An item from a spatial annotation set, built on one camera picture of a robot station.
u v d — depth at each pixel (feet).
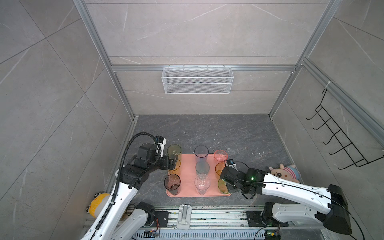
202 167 2.76
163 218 2.40
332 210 1.31
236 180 1.82
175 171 2.52
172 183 2.67
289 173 2.72
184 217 2.39
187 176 2.89
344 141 2.14
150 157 1.76
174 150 2.94
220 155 3.02
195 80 3.31
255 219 2.41
